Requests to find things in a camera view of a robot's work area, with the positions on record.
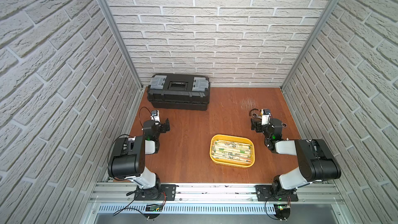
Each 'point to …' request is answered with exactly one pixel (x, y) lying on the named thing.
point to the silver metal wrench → (257, 115)
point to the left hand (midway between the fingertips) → (161, 116)
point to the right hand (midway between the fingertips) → (261, 118)
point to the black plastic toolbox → (180, 92)
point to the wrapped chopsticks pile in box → (230, 150)
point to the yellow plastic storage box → (230, 162)
